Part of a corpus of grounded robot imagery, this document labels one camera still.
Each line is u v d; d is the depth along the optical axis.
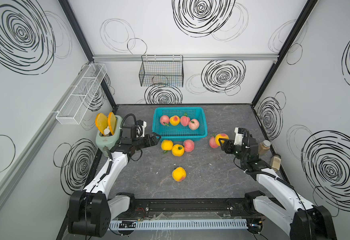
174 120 1.02
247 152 0.62
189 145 0.91
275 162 0.87
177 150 0.89
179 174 0.79
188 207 0.75
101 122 0.82
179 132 1.02
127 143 0.65
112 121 0.83
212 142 0.93
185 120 1.02
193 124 1.01
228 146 0.73
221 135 0.84
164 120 1.02
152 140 0.74
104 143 0.81
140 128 0.71
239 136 0.73
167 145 0.91
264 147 0.87
